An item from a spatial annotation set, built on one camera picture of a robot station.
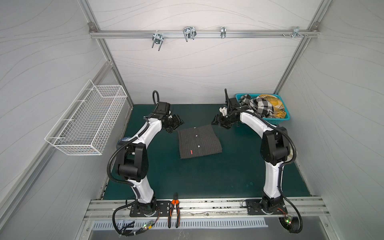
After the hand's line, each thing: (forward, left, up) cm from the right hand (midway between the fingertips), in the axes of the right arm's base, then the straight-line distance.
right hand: (217, 121), depth 96 cm
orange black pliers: (-46, +22, -10) cm, 52 cm away
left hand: (-4, +21, +3) cm, 22 cm away
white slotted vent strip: (-55, +18, -11) cm, 59 cm away
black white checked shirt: (+13, -31, +1) cm, 34 cm away
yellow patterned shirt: (+14, -44, -3) cm, 46 cm away
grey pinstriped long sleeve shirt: (-12, +11, -6) cm, 18 cm away
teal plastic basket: (+7, -41, -7) cm, 42 cm away
